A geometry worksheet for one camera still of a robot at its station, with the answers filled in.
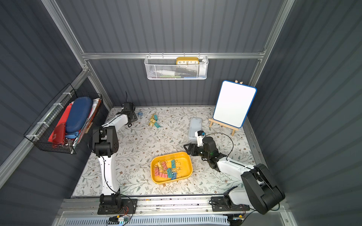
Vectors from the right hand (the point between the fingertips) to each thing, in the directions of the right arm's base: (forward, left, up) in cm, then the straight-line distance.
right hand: (191, 144), depth 86 cm
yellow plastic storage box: (-11, +13, -11) cm, 20 cm away
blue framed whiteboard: (+19, -26, +17) cm, 36 cm away
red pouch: (-8, +62, +23) cm, 67 cm away
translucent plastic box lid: (+23, -4, -10) cm, 25 cm away
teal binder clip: (-9, +11, -9) cm, 16 cm away
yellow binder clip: (+24, +29, -8) cm, 39 cm away
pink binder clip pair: (-13, +18, -7) cm, 23 cm away
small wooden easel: (+15, -30, -3) cm, 33 cm away
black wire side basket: (+4, +68, +25) cm, 73 cm away
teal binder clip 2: (+30, +27, -9) cm, 41 cm away
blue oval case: (+4, +58, +23) cm, 63 cm away
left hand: (+26, +45, -5) cm, 52 cm away
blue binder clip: (-16, +10, -8) cm, 21 cm away
